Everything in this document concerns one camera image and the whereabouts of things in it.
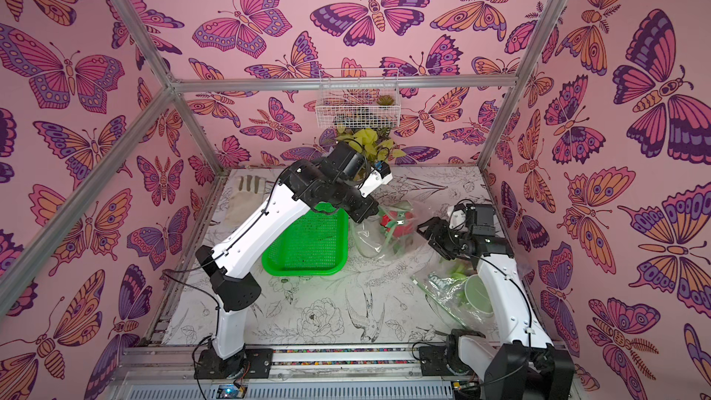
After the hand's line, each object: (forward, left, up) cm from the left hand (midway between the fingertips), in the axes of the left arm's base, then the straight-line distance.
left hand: (380, 209), depth 70 cm
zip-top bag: (-13, -21, -23) cm, 34 cm away
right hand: (+1, -14, -12) cm, 18 cm away
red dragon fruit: (-5, -5, +1) cm, 7 cm away
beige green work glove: (+27, +50, -28) cm, 64 cm away
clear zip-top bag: (-6, -1, -2) cm, 6 cm away
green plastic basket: (+5, +20, -28) cm, 35 cm away
